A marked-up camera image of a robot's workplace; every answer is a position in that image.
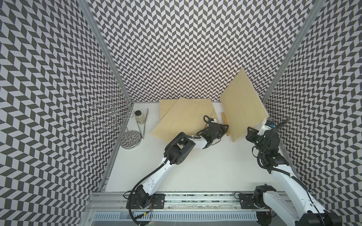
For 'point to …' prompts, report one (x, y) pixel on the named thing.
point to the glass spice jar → (140, 117)
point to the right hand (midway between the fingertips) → (247, 130)
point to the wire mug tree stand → (112, 115)
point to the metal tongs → (145, 124)
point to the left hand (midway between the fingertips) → (229, 126)
